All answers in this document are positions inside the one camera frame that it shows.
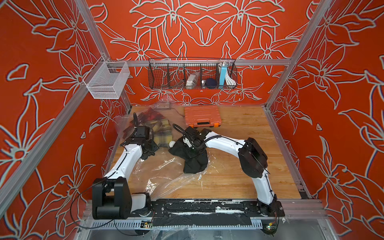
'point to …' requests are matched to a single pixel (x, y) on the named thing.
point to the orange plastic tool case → (202, 116)
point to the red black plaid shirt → (148, 115)
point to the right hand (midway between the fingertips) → (187, 156)
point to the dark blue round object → (211, 83)
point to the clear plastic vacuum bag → (166, 167)
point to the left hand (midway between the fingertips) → (153, 148)
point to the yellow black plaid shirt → (162, 132)
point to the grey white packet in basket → (190, 80)
